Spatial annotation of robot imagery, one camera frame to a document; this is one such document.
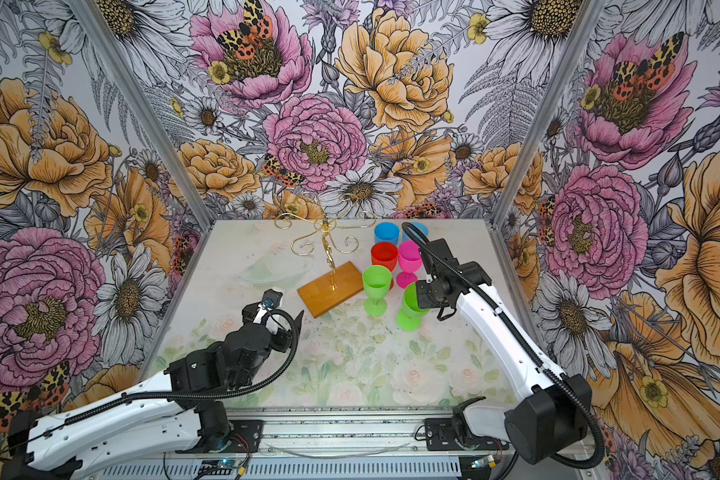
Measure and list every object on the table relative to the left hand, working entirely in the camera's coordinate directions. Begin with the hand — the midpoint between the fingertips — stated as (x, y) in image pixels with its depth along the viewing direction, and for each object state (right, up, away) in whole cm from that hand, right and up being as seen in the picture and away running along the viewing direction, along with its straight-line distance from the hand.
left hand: (283, 314), depth 73 cm
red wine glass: (+26, +14, +19) cm, 35 cm away
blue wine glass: (+26, +21, +28) cm, 44 cm away
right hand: (+37, +1, +5) cm, 38 cm away
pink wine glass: (+33, +12, +19) cm, 40 cm away
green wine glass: (+33, -4, +18) cm, 38 cm away
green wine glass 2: (+23, +6, +19) cm, 30 cm away
